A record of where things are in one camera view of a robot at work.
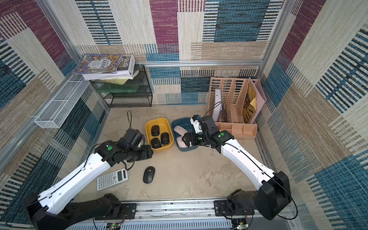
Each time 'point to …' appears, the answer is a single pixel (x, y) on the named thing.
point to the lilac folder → (260, 100)
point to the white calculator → (112, 178)
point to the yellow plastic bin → (163, 124)
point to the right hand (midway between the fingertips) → (188, 136)
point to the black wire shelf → (136, 92)
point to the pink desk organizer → (226, 97)
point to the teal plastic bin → (186, 123)
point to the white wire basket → (54, 115)
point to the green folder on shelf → (128, 87)
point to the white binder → (217, 99)
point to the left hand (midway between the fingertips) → (149, 152)
